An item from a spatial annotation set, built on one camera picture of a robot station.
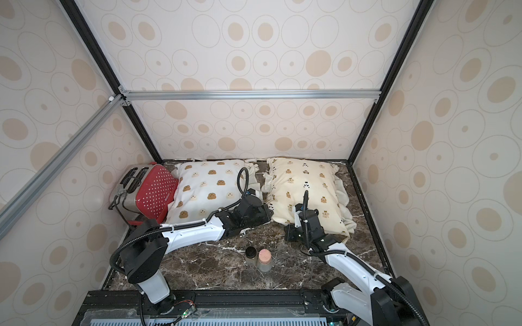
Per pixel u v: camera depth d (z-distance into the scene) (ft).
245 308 2.39
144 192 2.80
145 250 1.57
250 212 2.13
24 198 1.76
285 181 3.07
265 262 2.46
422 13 2.25
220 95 5.99
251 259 2.52
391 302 1.32
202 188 3.09
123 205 2.80
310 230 2.11
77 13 2.25
